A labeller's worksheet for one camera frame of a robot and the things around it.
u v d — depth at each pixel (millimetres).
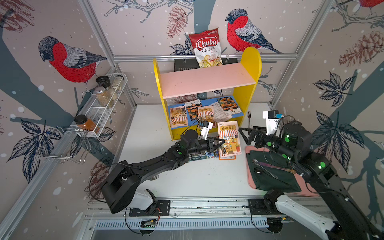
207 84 764
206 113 949
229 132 728
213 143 679
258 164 880
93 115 738
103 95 713
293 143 430
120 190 417
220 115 951
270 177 837
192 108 985
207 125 685
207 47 828
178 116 947
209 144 646
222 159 904
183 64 936
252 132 519
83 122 591
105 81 730
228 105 1007
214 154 922
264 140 526
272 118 512
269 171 849
